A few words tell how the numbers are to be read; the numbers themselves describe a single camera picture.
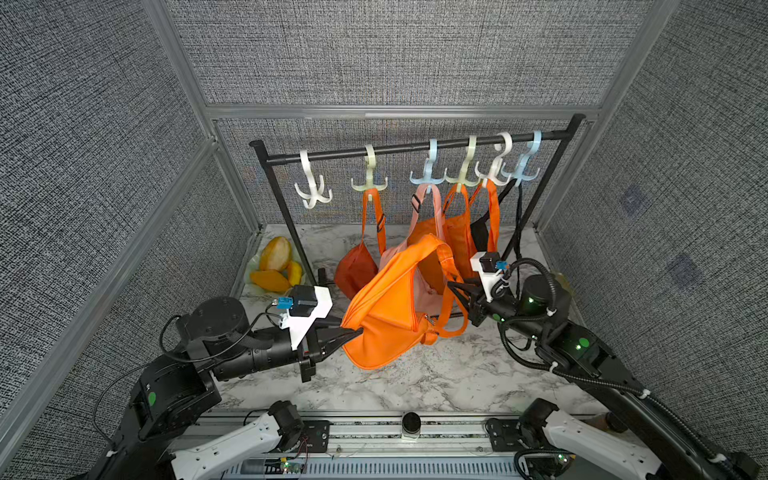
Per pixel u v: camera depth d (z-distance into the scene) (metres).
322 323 0.42
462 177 0.66
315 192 0.62
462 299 0.62
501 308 0.56
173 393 0.34
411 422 0.67
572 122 0.58
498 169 0.68
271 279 1.00
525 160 0.65
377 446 0.73
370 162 0.56
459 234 0.79
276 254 1.00
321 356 0.44
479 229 0.82
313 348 0.39
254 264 1.01
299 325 0.37
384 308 0.46
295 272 0.97
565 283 1.03
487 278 0.54
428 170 0.63
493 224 0.71
